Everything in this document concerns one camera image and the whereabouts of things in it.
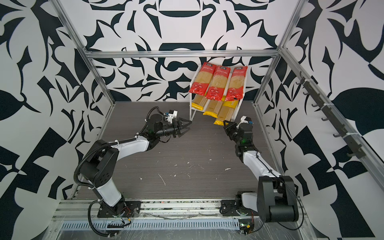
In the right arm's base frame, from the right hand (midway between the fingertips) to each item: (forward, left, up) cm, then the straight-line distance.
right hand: (224, 119), depth 84 cm
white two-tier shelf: (+5, -8, +9) cm, 13 cm away
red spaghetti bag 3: (+8, -5, +15) cm, 18 cm away
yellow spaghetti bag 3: (+7, -2, -2) cm, 8 cm away
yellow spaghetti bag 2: (+17, +14, -2) cm, 22 cm away
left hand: (-4, +17, +4) cm, 18 cm away
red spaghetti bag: (+15, +12, +14) cm, 24 cm away
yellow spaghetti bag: (+10, +4, -2) cm, 11 cm away
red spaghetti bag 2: (+10, +4, +15) cm, 19 cm away
